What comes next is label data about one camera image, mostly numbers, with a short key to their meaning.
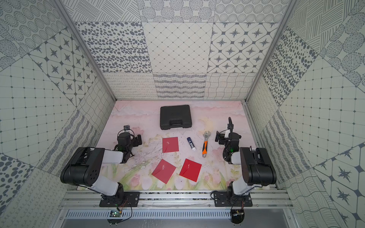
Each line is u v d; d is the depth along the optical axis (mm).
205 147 929
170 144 954
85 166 458
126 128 837
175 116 1039
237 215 721
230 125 810
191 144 929
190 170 841
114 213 716
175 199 761
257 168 457
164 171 852
